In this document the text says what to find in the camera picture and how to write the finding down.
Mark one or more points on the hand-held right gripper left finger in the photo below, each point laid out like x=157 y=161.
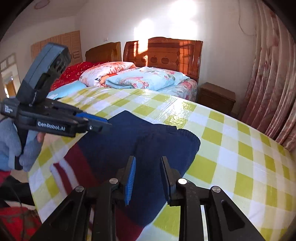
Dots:
x=129 y=178

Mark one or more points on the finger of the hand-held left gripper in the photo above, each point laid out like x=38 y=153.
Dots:
x=99 y=128
x=92 y=118

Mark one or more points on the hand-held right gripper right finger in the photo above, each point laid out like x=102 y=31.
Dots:
x=165 y=180

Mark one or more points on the red grey striped navy sweater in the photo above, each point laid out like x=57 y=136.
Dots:
x=111 y=148

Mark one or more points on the person's left hand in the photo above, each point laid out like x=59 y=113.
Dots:
x=9 y=143

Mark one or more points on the red patterned blanket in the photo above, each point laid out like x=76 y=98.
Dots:
x=71 y=71

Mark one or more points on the blue cartoon print pillow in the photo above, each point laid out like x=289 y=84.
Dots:
x=67 y=89

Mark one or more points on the open doorway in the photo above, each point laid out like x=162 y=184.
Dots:
x=9 y=78

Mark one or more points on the light wooden wardrobe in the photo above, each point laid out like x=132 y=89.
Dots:
x=69 y=44

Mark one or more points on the pink floral quilt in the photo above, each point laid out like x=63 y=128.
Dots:
x=101 y=71

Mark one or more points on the plain wooden headboard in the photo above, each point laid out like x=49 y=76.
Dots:
x=104 y=52

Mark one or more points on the round ceiling lamp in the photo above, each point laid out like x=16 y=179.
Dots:
x=41 y=4

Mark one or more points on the light blue floral quilt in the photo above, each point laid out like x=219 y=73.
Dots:
x=148 y=78

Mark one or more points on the yellow white checked table cover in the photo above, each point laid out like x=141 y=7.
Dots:
x=231 y=150

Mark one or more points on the floral bed sheet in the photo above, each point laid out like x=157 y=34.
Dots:
x=189 y=89

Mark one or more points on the carved wooden headboard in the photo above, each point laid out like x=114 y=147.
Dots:
x=166 y=58

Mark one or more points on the brown wooden nightstand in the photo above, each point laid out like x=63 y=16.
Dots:
x=216 y=97

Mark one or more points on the person's red patterned clothing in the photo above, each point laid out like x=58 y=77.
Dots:
x=13 y=222

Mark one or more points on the pink floral curtain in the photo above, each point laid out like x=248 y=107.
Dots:
x=270 y=81

